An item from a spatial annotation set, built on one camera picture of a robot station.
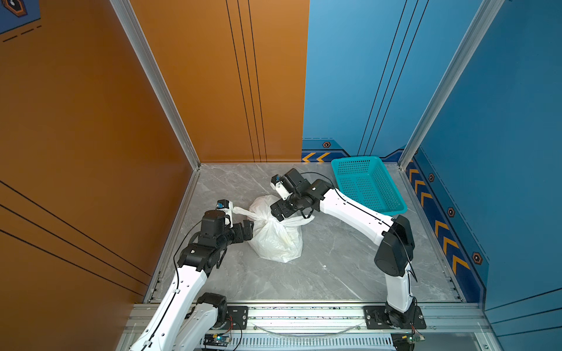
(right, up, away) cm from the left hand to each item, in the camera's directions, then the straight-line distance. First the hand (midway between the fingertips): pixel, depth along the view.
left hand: (243, 221), depth 79 cm
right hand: (+14, +5, +4) cm, 16 cm away
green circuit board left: (-7, -37, -9) cm, 39 cm away
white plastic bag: (+11, -7, +1) cm, 14 cm away
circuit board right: (+56, -36, -10) cm, 67 cm away
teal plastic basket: (+58, +15, +33) cm, 68 cm away
